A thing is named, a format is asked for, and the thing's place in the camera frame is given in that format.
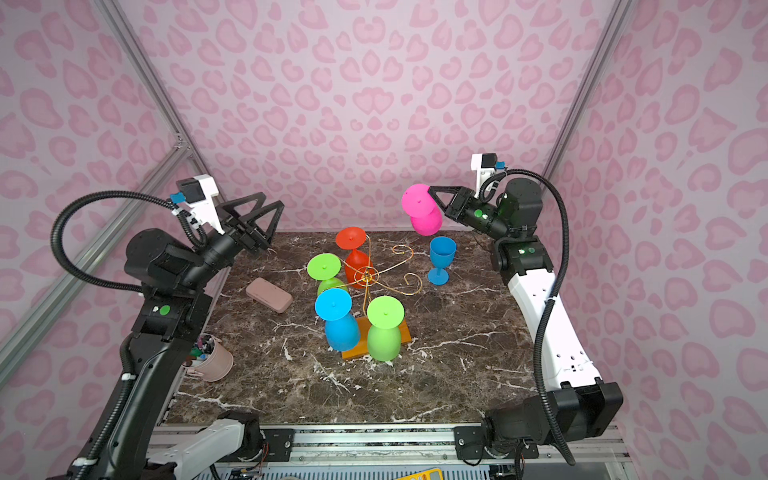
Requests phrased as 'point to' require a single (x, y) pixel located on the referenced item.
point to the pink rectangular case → (269, 295)
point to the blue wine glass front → (341, 325)
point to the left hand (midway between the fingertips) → (270, 196)
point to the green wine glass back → (325, 267)
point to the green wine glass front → (385, 315)
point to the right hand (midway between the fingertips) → (430, 191)
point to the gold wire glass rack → (364, 339)
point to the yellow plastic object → (427, 475)
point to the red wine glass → (358, 267)
